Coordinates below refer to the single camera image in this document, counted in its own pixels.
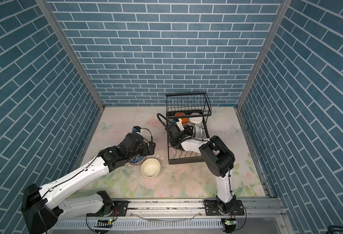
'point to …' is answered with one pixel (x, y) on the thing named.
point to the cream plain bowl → (150, 167)
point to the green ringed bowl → (198, 131)
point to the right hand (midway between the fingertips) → (193, 128)
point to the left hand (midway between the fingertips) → (152, 146)
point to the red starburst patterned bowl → (192, 124)
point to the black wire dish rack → (194, 107)
